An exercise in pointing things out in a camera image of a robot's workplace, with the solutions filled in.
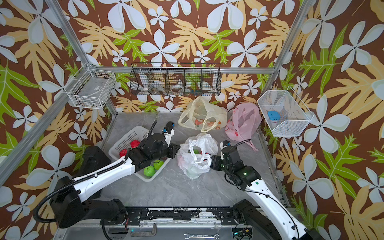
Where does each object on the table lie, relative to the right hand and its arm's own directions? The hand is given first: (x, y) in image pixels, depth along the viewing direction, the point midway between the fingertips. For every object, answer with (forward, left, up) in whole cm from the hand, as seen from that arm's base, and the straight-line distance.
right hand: (212, 158), depth 78 cm
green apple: (-3, +35, -9) cm, 36 cm away
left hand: (+6, +17, +5) cm, 18 cm away
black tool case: (0, +62, +2) cm, 62 cm away
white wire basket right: (+17, -43, +16) cm, 49 cm away
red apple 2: (+9, +53, -9) cm, 55 cm away
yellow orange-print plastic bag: (+45, +2, -13) cm, 46 cm away
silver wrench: (-32, -1, -15) cm, 36 cm away
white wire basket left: (+36, +70, +19) cm, 81 cm away
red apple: (+15, +48, -9) cm, 51 cm away
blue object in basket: (+22, -36, +10) cm, 43 cm away
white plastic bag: (-1, +9, +7) cm, 12 cm away
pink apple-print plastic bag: (+40, -31, -12) cm, 52 cm away
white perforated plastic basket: (+23, +48, -8) cm, 53 cm away
